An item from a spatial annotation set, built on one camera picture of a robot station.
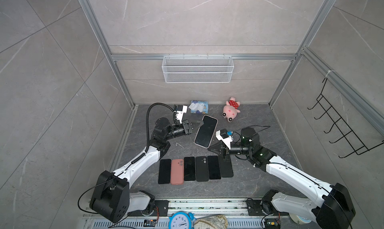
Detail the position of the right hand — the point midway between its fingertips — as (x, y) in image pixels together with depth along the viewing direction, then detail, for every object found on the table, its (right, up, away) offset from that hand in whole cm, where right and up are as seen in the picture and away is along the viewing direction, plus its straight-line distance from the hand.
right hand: (209, 146), depth 69 cm
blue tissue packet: (-4, +22, +41) cm, 47 cm away
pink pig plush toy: (+19, +19, +37) cm, 46 cm away
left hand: (-2, +12, -2) cm, 12 cm away
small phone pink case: (-2, +7, -2) cm, 8 cm away
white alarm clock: (+40, -32, -3) cm, 52 cm away
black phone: (+5, -16, +17) cm, 23 cm away
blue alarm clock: (-13, -35, -1) cm, 37 cm away
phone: (-24, -17, +14) cm, 33 cm away
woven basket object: (+4, -34, -2) cm, 34 cm away
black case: (+12, -17, +16) cm, 26 cm away
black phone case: (-3, -18, +16) cm, 24 cm away
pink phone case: (-17, -18, +16) cm, 29 cm away
